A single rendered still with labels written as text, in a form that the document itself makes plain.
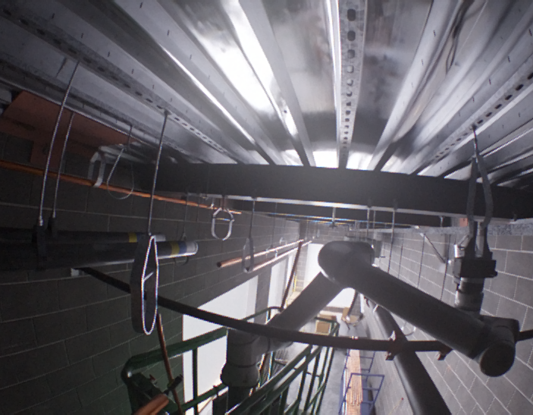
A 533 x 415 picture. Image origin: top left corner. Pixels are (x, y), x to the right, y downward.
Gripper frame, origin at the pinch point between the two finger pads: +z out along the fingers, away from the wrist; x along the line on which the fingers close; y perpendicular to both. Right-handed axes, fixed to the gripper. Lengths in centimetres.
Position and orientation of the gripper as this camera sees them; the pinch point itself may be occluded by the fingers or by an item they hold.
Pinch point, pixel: (478, 228)
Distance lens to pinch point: 75.4
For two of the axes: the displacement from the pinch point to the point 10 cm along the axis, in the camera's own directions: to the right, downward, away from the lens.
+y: -2.7, -0.9, -9.6
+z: 1.0, -9.9, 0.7
